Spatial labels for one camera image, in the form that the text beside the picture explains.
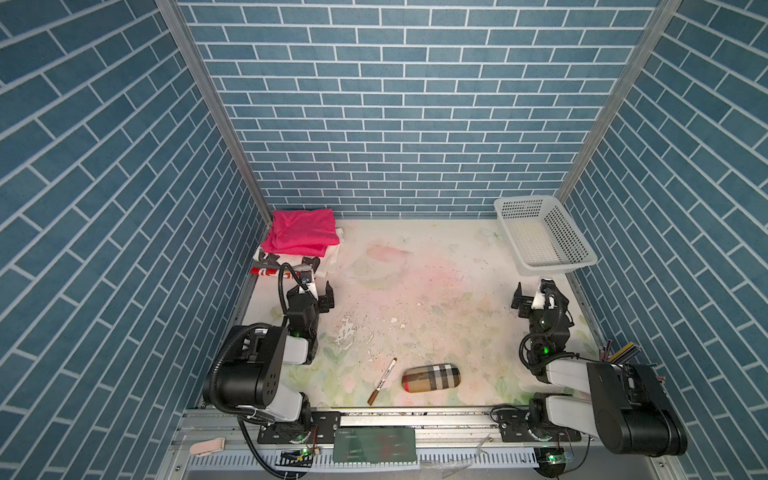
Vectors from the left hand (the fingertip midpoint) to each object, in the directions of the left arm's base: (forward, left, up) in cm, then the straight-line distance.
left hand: (315, 282), depth 92 cm
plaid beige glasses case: (-27, -34, -5) cm, 44 cm away
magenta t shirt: (+19, +6, +2) cm, 20 cm away
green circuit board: (-42, -19, -6) cm, 47 cm away
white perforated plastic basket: (+24, -83, -7) cm, 87 cm away
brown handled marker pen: (-25, -23, -8) cm, 35 cm away
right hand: (-5, -66, +6) cm, 66 cm away
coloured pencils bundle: (-26, -80, +6) cm, 84 cm away
